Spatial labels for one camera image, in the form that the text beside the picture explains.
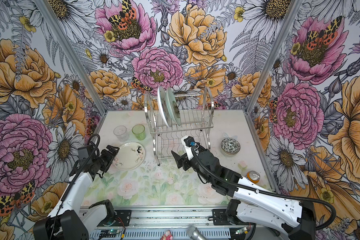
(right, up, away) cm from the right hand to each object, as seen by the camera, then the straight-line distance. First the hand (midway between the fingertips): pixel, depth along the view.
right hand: (180, 151), depth 69 cm
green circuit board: (-34, -39, +3) cm, 52 cm away
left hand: (-36, -7, +16) cm, 40 cm away
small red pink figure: (-6, -37, -1) cm, 38 cm away
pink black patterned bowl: (+31, -2, +28) cm, 42 cm away
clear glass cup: (-40, +6, +33) cm, 52 cm away
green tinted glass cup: (-28, +8, +32) cm, 43 cm away
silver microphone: (+6, -36, -2) cm, 36 cm away
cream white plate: (-32, -8, +27) cm, 43 cm away
